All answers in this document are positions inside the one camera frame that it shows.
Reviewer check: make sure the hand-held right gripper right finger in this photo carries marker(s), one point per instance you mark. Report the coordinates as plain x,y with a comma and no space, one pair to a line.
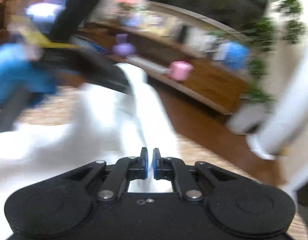
157,166

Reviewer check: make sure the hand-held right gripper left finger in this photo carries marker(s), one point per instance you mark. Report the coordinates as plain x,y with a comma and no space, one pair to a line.
144,166

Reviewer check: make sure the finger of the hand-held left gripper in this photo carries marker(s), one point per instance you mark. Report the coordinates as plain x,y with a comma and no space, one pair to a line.
114,80

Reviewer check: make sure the white hoodie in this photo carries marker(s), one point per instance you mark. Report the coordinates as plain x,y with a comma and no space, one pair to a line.
106,130

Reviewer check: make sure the person's left hand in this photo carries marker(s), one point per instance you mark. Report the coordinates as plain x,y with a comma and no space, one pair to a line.
19,77

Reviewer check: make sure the purple kettlebell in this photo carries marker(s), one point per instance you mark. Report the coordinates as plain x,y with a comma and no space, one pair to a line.
122,48

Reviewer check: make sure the long white box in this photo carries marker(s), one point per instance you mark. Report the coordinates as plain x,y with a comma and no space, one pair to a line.
149,65

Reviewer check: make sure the pink box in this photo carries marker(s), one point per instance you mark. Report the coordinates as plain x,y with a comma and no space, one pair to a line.
181,70

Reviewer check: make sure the black tablet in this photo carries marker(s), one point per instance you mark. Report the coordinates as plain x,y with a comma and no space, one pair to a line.
183,33

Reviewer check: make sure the wooden television cabinet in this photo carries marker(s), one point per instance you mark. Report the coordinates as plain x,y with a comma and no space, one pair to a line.
211,85

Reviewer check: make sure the blue bag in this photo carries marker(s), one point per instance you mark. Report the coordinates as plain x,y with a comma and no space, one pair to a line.
237,55

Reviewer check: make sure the white tower air conditioner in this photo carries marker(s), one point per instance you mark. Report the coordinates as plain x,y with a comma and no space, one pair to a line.
286,105

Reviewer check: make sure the tall green houseplant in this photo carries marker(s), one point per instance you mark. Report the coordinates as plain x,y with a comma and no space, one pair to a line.
263,27

